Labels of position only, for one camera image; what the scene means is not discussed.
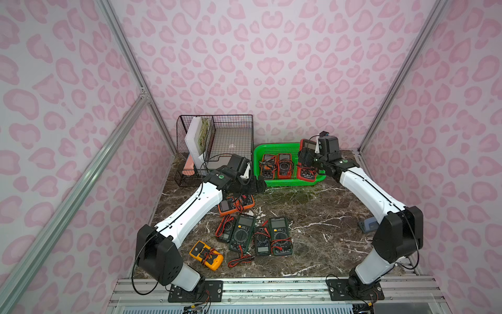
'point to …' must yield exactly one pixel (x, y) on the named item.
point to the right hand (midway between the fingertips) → (305, 153)
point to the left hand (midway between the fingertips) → (259, 185)
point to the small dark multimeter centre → (262, 240)
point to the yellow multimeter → (210, 258)
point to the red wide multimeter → (304, 173)
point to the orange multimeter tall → (268, 166)
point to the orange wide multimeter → (236, 203)
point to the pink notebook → (189, 169)
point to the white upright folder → (197, 139)
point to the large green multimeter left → (242, 233)
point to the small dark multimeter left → (225, 227)
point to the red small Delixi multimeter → (285, 166)
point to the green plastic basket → (274, 148)
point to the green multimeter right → (281, 243)
